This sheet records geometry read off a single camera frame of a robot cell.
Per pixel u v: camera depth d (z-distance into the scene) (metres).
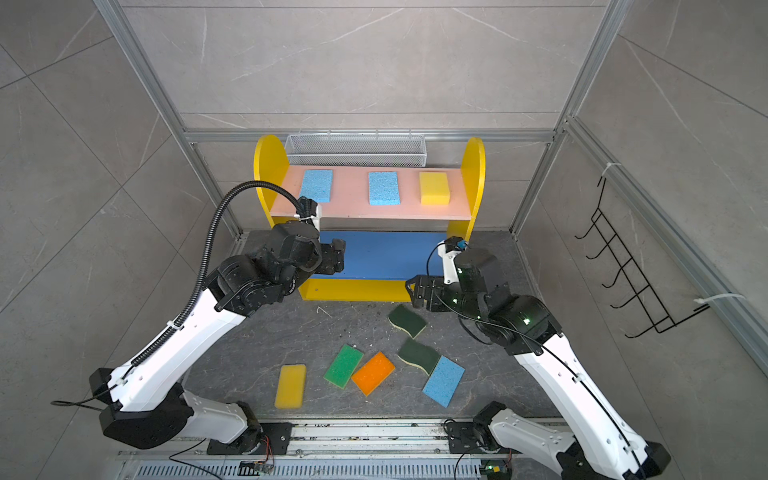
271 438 0.73
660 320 0.59
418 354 0.86
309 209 0.56
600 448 0.36
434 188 0.71
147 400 0.38
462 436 0.73
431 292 0.54
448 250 0.55
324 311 0.98
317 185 0.73
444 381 0.82
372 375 0.83
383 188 0.73
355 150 0.98
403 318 0.94
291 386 0.82
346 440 0.75
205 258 0.41
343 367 0.84
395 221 1.25
